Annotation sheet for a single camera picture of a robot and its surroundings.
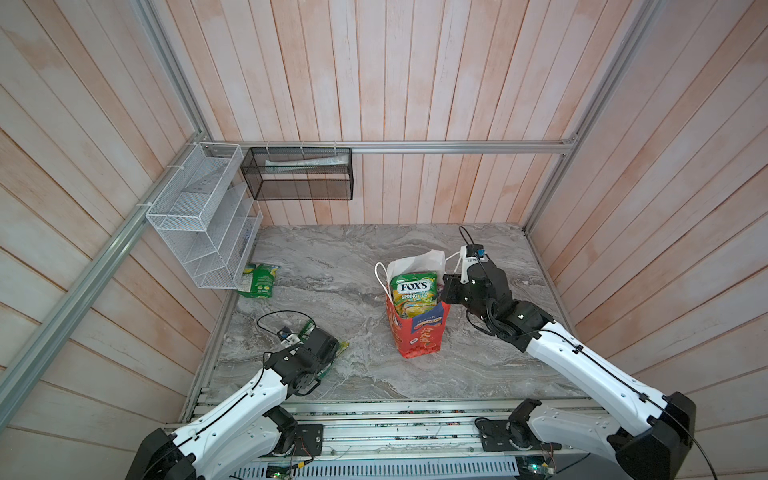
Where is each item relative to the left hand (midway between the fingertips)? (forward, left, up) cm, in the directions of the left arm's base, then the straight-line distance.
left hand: (316, 363), depth 83 cm
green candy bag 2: (+30, +22, +1) cm, 37 cm away
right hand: (+16, -34, +21) cm, 43 cm away
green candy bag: (+15, -27, +14) cm, 34 cm away
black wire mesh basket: (+60, +11, +21) cm, 65 cm away
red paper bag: (+5, -29, +7) cm, 31 cm away
